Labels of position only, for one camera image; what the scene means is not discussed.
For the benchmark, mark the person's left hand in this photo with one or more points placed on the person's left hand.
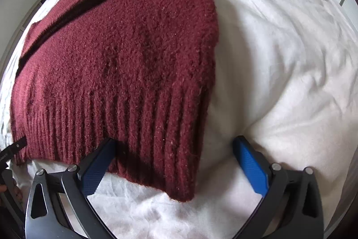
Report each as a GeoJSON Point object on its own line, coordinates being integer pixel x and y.
{"type": "Point", "coordinates": [17, 190]}

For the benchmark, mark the dark red knit sweater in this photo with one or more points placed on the dark red knit sweater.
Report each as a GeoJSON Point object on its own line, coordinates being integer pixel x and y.
{"type": "Point", "coordinates": [125, 54]}

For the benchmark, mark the bed with white sheet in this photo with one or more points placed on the bed with white sheet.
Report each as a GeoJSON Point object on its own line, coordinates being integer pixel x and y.
{"type": "Point", "coordinates": [279, 59]}

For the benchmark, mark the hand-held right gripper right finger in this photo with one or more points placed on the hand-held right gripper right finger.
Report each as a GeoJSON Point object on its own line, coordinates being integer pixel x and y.
{"type": "Point", "coordinates": [250, 166]}

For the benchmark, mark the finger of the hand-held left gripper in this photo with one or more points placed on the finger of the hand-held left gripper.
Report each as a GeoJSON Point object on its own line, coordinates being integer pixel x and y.
{"type": "Point", "coordinates": [17, 145]}

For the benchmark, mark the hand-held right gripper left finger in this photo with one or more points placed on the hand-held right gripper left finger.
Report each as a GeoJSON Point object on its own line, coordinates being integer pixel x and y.
{"type": "Point", "coordinates": [95, 171]}

